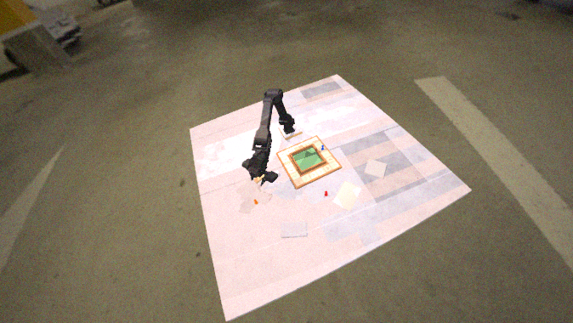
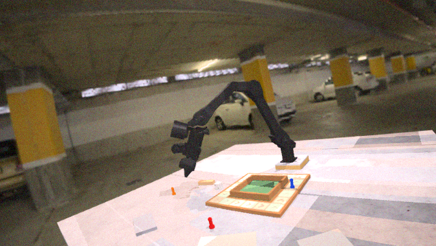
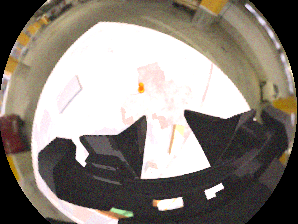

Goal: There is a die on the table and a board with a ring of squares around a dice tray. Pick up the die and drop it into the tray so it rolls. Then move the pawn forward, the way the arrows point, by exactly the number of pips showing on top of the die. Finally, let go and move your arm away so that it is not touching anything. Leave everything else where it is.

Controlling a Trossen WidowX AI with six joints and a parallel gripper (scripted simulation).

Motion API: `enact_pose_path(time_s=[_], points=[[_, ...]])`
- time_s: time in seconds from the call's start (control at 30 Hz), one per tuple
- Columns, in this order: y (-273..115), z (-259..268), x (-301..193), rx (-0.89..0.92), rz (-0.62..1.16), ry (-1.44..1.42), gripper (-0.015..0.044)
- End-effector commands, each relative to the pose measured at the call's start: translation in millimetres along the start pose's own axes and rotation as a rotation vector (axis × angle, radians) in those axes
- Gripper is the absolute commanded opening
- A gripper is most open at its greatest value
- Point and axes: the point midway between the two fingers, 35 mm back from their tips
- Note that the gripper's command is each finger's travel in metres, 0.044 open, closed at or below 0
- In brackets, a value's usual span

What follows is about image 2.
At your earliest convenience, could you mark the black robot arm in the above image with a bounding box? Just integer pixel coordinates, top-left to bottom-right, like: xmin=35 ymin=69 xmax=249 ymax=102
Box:
xmin=170 ymin=80 xmax=298 ymax=163

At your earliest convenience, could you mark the red game pawn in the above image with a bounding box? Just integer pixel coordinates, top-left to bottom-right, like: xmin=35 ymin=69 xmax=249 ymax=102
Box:
xmin=208 ymin=218 xmax=215 ymax=229

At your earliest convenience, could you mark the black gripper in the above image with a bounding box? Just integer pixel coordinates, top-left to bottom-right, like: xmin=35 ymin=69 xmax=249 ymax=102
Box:
xmin=179 ymin=141 xmax=202 ymax=178

